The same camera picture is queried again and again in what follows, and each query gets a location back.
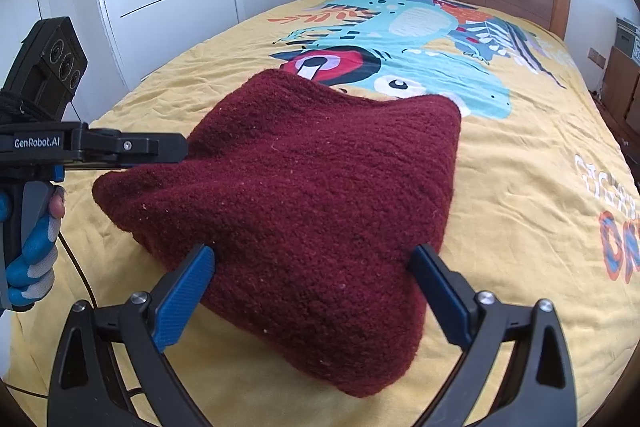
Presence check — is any dark red knitted sweater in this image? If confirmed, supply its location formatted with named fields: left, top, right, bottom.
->
left=92, top=69, right=461, bottom=398

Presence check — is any left hand blue glove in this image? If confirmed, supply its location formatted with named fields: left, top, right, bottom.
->
left=1, top=185, right=65, bottom=310

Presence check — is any yellow cartoon print bedspread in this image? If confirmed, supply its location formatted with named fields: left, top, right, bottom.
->
left=1, top=0, right=639, bottom=426

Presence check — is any wooden drawer chest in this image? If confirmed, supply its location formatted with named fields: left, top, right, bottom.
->
left=602, top=46, right=640, bottom=134

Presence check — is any grey printer on chest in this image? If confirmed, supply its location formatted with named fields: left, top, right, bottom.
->
left=614, top=17, right=640, bottom=64

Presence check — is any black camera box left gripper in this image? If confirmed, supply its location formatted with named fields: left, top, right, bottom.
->
left=1, top=16, right=88, bottom=124

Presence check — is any black cable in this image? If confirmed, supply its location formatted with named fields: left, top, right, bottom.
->
left=0, top=229, right=147, bottom=400

